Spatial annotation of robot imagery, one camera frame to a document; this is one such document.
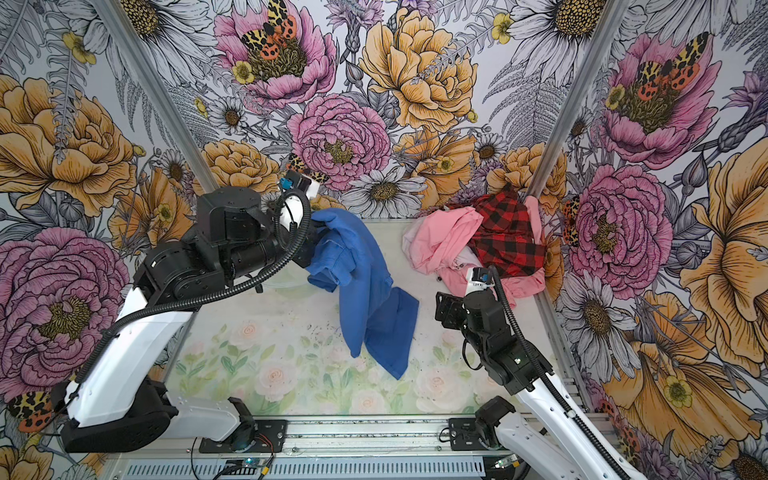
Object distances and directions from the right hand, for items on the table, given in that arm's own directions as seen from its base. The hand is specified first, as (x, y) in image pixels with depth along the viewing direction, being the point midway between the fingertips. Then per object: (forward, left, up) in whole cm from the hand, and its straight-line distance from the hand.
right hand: (448, 306), depth 74 cm
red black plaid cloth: (+29, -24, -9) cm, 39 cm away
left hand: (+3, +26, +23) cm, 35 cm away
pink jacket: (+31, -2, -11) cm, 33 cm away
